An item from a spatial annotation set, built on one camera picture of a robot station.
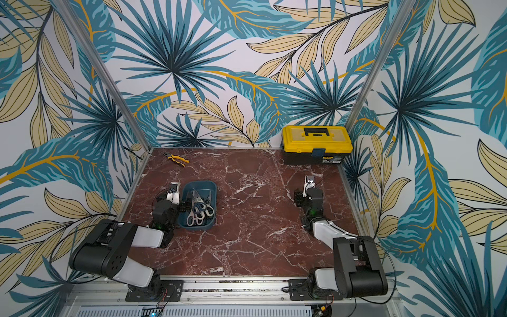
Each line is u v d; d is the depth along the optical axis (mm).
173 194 770
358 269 428
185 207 838
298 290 733
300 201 822
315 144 1012
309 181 771
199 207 902
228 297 732
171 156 1134
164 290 720
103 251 440
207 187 992
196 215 894
